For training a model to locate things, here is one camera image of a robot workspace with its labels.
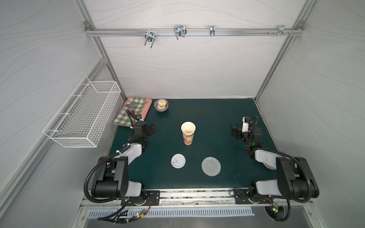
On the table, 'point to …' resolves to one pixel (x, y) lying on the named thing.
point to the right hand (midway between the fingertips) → (240, 125)
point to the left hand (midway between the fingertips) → (144, 125)
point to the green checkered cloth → (122, 118)
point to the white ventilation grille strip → (138, 213)
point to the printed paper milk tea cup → (188, 128)
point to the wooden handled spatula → (131, 106)
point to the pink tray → (147, 107)
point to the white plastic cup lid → (178, 161)
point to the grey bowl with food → (161, 105)
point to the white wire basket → (79, 121)
